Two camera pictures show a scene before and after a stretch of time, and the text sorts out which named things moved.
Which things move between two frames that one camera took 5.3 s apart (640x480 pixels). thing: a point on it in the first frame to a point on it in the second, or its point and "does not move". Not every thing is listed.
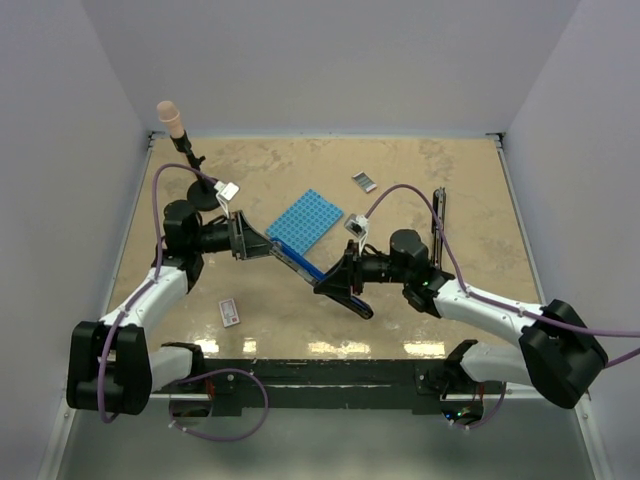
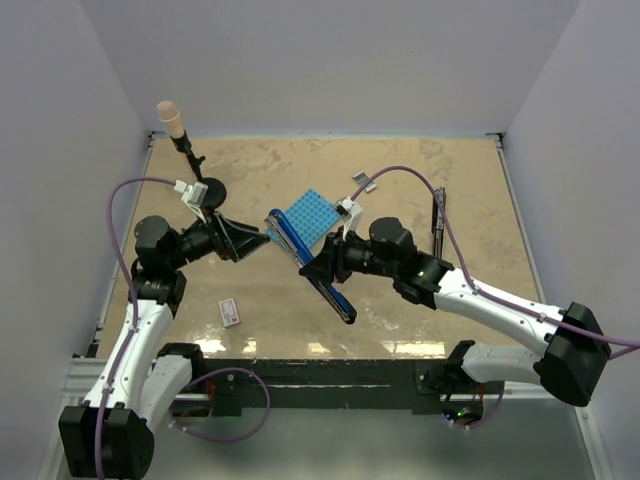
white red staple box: [229, 312] does not move
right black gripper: [348, 273] to [331, 263]
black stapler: [438, 238] does not move
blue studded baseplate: [304, 221] does not move
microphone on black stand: [205, 195] does not move
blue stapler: [292, 260] to [280, 225]
